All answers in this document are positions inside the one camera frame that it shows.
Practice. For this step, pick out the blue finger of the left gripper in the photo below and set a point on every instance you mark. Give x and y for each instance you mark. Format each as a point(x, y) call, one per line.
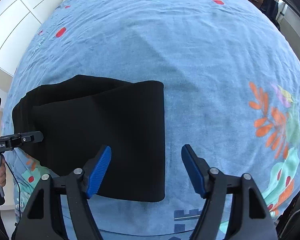
point(27, 138)

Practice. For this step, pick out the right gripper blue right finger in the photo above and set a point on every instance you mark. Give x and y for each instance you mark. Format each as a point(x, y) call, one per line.
point(249, 216)

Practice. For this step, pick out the black pants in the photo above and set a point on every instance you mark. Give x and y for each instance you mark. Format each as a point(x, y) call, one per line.
point(79, 115)

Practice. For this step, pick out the white wardrobe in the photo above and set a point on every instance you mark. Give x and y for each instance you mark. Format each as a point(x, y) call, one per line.
point(20, 21)

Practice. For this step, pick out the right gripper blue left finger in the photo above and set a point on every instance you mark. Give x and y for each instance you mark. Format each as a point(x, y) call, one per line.
point(43, 217)

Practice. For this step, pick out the person's left hand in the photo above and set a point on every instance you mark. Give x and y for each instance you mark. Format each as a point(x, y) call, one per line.
point(2, 174)

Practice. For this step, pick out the black bag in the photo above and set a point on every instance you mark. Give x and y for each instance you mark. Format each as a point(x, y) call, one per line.
point(271, 8)

